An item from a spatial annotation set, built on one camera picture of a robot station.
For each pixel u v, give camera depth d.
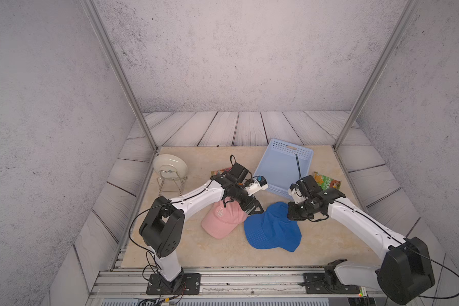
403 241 0.42
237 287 0.73
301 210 0.70
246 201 0.74
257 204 0.73
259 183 0.74
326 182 0.99
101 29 0.75
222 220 0.86
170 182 0.92
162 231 0.46
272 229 0.81
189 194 0.53
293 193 0.78
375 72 0.88
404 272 0.40
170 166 0.93
